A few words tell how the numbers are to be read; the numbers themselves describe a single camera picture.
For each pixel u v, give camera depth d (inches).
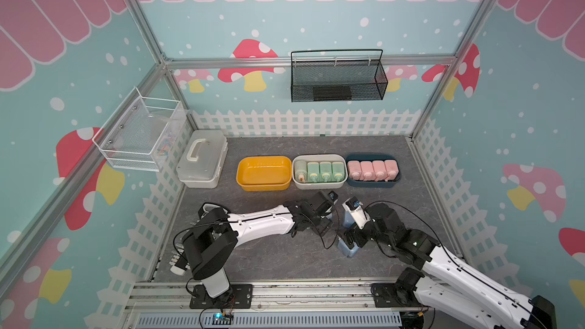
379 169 39.2
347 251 31.7
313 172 38.6
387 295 27.4
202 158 40.2
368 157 40.2
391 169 39.2
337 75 37.1
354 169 39.2
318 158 42.1
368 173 38.8
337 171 38.6
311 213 25.4
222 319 28.6
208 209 37.3
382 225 22.9
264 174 41.9
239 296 29.2
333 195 29.8
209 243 17.6
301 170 38.6
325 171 38.2
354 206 25.9
